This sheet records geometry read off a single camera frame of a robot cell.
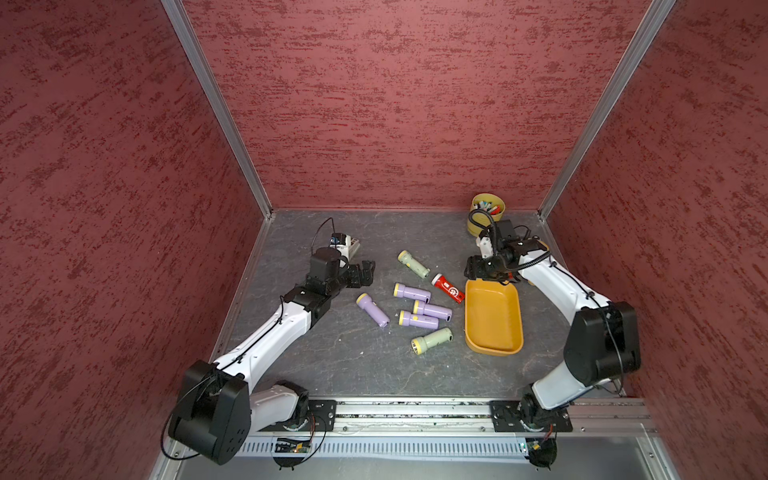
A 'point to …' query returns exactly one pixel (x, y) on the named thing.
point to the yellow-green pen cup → (485, 209)
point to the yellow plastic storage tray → (492, 318)
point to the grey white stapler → (353, 247)
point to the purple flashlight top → (410, 292)
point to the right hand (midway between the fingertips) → (475, 277)
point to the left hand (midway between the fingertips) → (360, 268)
